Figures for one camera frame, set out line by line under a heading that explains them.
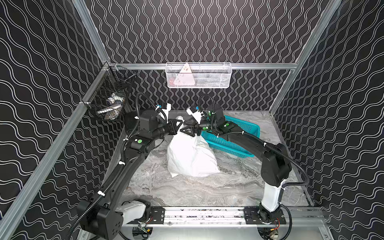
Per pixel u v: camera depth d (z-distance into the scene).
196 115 0.70
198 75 0.98
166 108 0.64
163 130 0.61
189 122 0.78
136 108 0.52
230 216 0.76
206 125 0.70
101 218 0.37
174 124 0.62
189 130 0.75
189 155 0.72
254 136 0.56
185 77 0.89
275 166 0.49
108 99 0.84
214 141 0.90
